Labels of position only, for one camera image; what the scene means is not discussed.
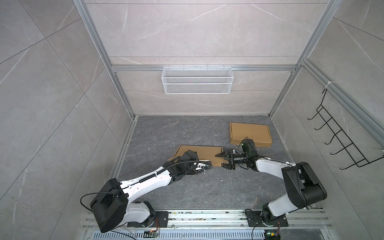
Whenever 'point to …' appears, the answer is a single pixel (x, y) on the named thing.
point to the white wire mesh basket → (197, 80)
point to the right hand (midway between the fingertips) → (217, 158)
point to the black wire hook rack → (359, 160)
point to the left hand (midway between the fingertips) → (194, 153)
